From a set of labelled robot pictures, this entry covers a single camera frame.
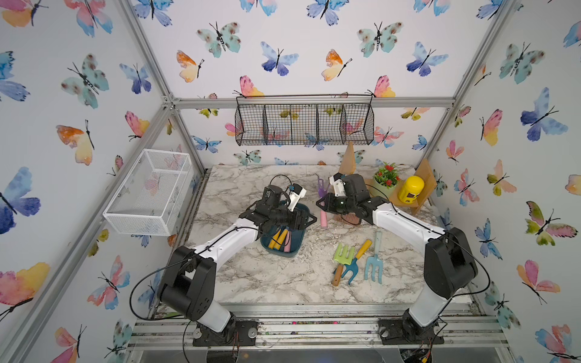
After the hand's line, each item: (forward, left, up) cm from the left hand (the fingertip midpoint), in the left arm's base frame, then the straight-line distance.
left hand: (313, 215), depth 82 cm
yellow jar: (+12, -40, -2) cm, 42 cm away
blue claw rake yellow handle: (-12, -16, -19) cm, 27 cm away
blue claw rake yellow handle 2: (0, +13, -16) cm, 21 cm away
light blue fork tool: (-10, -25, -18) cm, 32 cm away
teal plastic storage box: (-1, +6, -16) cm, 17 cm away
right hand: (+7, -3, 0) cm, 7 cm away
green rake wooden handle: (-16, -9, -16) cm, 24 cm away
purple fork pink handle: (-4, +10, -16) cm, 19 cm away
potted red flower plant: (+15, -29, +1) cm, 33 cm away
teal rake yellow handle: (-1, +16, -17) cm, 23 cm away
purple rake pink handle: (+11, -4, 0) cm, 12 cm away
